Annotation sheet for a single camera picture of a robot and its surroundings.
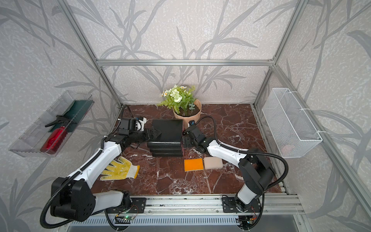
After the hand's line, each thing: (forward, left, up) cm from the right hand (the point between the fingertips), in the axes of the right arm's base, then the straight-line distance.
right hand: (187, 137), depth 88 cm
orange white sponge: (-13, -16, -9) cm, 22 cm away
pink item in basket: (-14, -50, +11) cm, 53 cm away
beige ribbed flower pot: (+17, 0, +4) cm, 17 cm away
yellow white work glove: (-17, +41, -9) cm, 46 cm away
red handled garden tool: (-17, +53, +26) cm, 61 cm away
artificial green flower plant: (+14, +3, +19) cm, 24 cm away
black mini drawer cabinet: (-7, +9, +7) cm, 14 cm away
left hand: (-2, +17, +7) cm, 18 cm away
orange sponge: (-13, -4, -10) cm, 17 cm away
